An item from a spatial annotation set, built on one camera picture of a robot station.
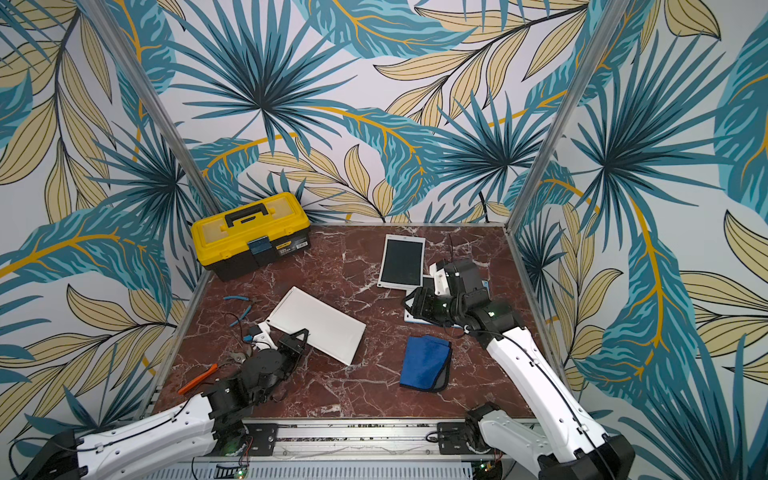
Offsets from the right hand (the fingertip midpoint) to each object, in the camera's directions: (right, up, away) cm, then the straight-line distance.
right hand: (409, 304), depth 73 cm
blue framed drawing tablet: (+2, -7, +22) cm, 24 cm away
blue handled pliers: (-49, -3, +25) cm, 55 cm away
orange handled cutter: (-55, -21, +9) cm, 60 cm away
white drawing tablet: (-23, -10, +17) cm, 30 cm away
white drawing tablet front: (0, +9, +35) cm, 36 cm away
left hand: (-25, -9, +7) cm, 28 cm away
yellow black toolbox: (-52, +16, +21) cm, 59 cm away
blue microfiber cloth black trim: (+6, -18, +11) cm, 22 cm away
